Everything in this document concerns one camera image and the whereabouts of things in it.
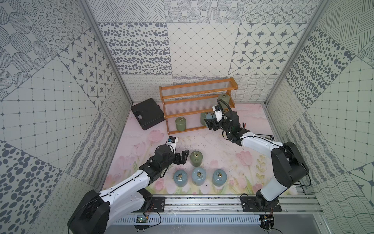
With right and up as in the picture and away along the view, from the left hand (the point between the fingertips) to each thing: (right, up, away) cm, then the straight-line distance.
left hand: (186, 151), depth 81 cm
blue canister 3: (+18, -13, -5) cm, 23 cm away
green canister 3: (-4, +15, +17) cm, 23 cm away
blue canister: (-3, -12, -6) cm, 14 cm away
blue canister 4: (+14, +20, +6) cm, 25 cm away
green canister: (+6, -5, +2) cm, 8 cm away
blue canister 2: (+7, -11, -6) cm, 15 cm away
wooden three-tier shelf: (-2, +28, +23) cm, 36 cm away
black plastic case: (-30, +22, +27) cm, 46 cm away
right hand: (+15, +19, +9) cm, 26 cm away
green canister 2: (+25, +32, +12) cm, 43 cm away
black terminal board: (+57, +5, +17) cm, 60 cm away
